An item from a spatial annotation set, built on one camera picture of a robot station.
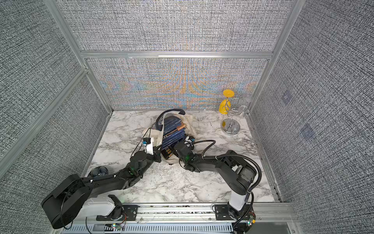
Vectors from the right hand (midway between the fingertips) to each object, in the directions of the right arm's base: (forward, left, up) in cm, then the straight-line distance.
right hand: (172, 143), depth 89 cm
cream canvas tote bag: (+2, +8, +8) cm, 12 cm away
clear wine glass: (+24, -49, +4) cm, 55 cm away
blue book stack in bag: (+8, -1, +1) cm, 8 cm away
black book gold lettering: (-3, +3, -6) cm, 7 cm away
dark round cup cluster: (-15, +42, -6) cm, 45 cm away
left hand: (-4, +3, +5) cm, 7 cm away
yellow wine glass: (+23, -34, +8) cm, 42 cm away
